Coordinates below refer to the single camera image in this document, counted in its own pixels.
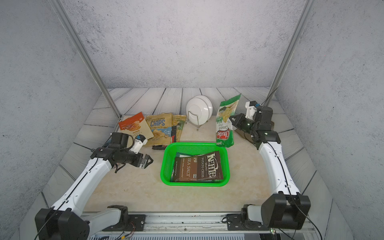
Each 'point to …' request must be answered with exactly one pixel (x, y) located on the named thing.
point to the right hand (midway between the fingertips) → (229, 116)
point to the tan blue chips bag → (160, 125)
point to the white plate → (199, 109)
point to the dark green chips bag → (183, 155)
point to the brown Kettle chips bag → (204, 167)
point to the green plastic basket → (169, 153)
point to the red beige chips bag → (135, 126)
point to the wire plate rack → (198, 125)
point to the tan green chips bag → (178, 121)
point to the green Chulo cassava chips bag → (224, 134)
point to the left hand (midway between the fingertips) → (147, 157)
